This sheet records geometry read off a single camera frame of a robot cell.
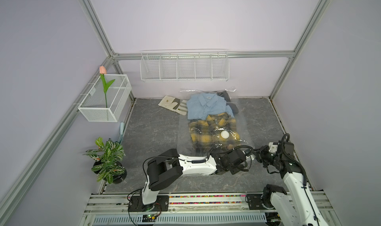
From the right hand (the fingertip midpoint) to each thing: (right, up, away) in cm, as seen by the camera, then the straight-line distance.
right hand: (251, 148), depth 82 cm
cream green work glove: (-48, +27, +36) cm, 66 cm away
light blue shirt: (-28, +25, +29) cm, 47 cm away
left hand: (-7, -6, -1) cm, 10 cm away
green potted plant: (-68, +1, -19) cm, 71 cm away
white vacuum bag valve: (-12, +6, +12) cm, 18 cm away
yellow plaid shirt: (-16, +7, +15) cm, 23 cm away
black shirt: (-9, +35, +34) cm, 50 cm away
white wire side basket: (-77, +27, -5) cm, 82 cm away
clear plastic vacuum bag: (-38, -1, +14) cm, 41 cm away
